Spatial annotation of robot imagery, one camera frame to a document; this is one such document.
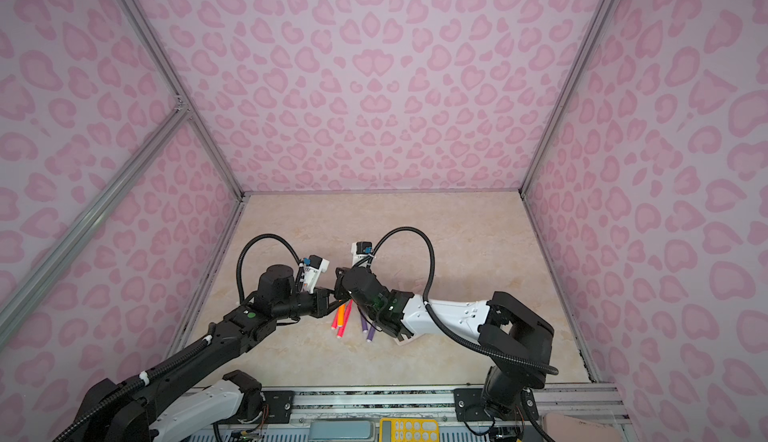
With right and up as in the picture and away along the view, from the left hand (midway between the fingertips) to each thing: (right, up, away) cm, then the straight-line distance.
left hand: (346, 291), depth 77 cm
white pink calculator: (+16, -14, +4) cm, 22 cm away
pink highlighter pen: (-3, -13, +8) cm, 16 cm away
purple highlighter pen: (+4, -12, +8) cm, 15 cm away
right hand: (-3, +4, +1) cm, 6 cm away
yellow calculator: (+16, -30, -8) cm, 35 cm away
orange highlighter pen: (-1, -6, -1) cm, 6 cm away
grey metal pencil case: (0, -30, -8) cm, 31 cm away
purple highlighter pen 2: (+6, -14, +8) cm, 17 cm away
